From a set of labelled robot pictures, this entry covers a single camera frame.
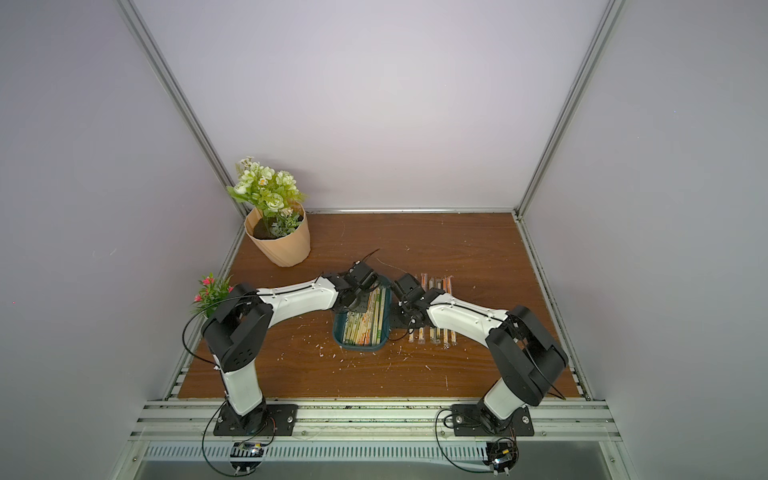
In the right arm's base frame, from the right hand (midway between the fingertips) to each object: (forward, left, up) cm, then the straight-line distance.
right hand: (393, 311), depth 88 cm
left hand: (+5, +10, -3) cm, 11 cm away
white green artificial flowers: (+28, +37, +24) cm, 52 cm away
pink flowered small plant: (0, +52, +10) cm, 53 cm away
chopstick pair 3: (-4, -9, -3) cm, 10 cm away
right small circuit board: (-34, -27, -6) cm, 44 cm away
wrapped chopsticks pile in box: (-4, +9, -3) cm, 10 cm away
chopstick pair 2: (+12, -17, -6) cm, 22 cm away
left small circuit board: (-35, +35, -5) cm, 50 cm away
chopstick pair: (-17, -13, +27) cm, 34 cm away
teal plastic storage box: (-2, +17, -2) cm, 17 cm away
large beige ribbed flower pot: (+17, +35, +8) cm, 40 cm away
